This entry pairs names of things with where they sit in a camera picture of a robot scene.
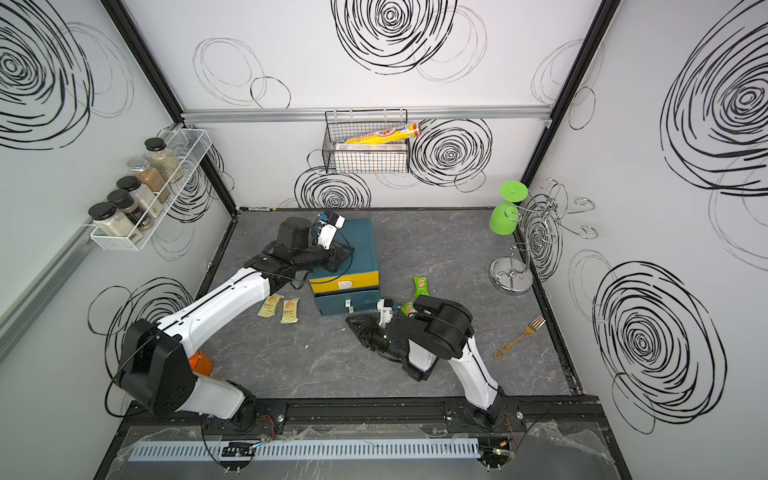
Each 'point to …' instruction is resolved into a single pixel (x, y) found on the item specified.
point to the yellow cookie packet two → (290, 311)
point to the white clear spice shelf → (188, 146)
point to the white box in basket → (371, 158)
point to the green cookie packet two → (407, 308)
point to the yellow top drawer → (346, 282)
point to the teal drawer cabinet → (359, 234)
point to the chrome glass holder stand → (513, 275)
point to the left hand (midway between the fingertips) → (351, 251)
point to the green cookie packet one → (421, 286)
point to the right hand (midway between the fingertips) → (346, 324)
